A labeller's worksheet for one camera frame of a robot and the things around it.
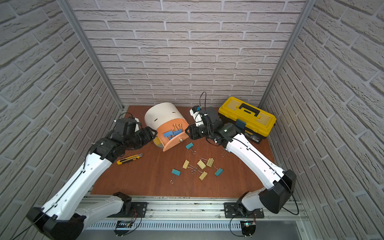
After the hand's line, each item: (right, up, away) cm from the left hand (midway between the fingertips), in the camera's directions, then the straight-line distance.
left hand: (156, 131), depth 72 cm
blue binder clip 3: (+8, -1, +11) cm, 14 cm away
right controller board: (+45, -46, -2) cm, 65 cm away
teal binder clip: (+16, -12, +25) cm, 31 cm away
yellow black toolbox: (+58, +4, +17) cm, 61 cm away
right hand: (+17, +1, 0) cm, 17 cm away
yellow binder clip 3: (+28, -20, +17) cm, 39 cm away
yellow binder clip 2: (+23, -21, +16) cm, 35 cm away
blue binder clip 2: (+9, 0, +11) cm, 14 cm away
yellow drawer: (-1, -6, +5) cm, 8 cm away
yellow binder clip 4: (+24, -26, +13) cm, 38 cm away
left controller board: (-16, -47, -1) cm, 50 cm away
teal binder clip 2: (+33, -25, +13) cm, 43 cm away
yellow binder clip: (+14, -21, +16) cm, 30 cm away
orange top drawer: (+9, -5, +2) cm, 10 cm away
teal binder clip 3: (+8, -26, +14) cm, 30 cm away
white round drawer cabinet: (-3, +9, +15) cm, 17 cm away
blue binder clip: (+5, -2, +9) cm, 10 cm away
